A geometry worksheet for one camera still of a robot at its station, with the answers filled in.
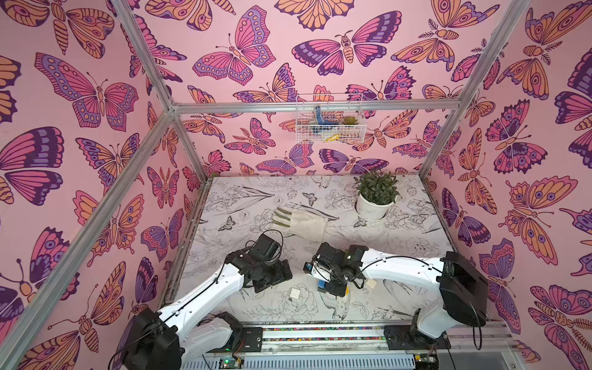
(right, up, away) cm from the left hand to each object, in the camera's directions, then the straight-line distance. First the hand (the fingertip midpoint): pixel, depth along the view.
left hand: (286, 276), depth 80 cm
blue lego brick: (+12, -1, -6) cm, 13 cm away
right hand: (+16, -2, +2) cm, 16 cm away
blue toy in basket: (+13, +60, +14) cm, 63 cm away
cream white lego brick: (+31, -4, +3) cm, 31 cm away
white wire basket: (+17, +60, +15) cm, 64 cm away
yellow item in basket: (+17, +50, +6) cm, 53 cm away
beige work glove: (+6, +17, +23) cm, 29 cm away
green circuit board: (-17, -24, -9) cm, 31 cm away
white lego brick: (+3, -6, +2) cm, 7 cm away
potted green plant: (+35, +30, +10) cm, 47 cm away
